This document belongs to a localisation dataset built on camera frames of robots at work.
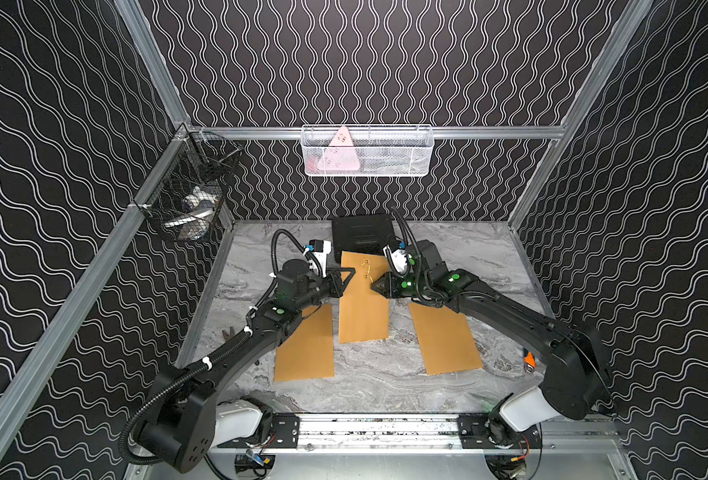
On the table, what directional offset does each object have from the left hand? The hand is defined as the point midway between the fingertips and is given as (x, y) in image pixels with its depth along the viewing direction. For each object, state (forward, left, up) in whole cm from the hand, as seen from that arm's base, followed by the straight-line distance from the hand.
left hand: (355, 266), depth 76 cm
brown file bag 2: (-13, +13, -25) cm, 31 cm away
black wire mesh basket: (+18, +50, +5) cm, 53 cm away
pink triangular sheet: (+34, +7, +10) cm, 36 cm away
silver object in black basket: (+4, +41, +8) cm, 41 cm away
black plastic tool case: (+27, 0, -17) cm, 32 cm away
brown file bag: (-7, -3, -11) cm, 13 cm away
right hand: (-1, -5, -7) cm, 8 cm away
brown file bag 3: (-7, -28, -25) cm, 38 cm away
